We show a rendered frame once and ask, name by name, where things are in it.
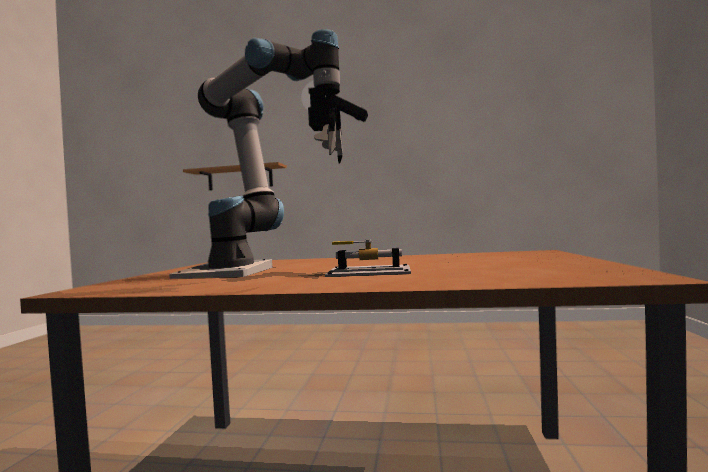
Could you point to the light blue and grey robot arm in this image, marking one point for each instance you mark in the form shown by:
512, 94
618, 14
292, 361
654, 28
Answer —
256, 210

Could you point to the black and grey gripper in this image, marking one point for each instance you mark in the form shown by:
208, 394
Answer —
318, 116

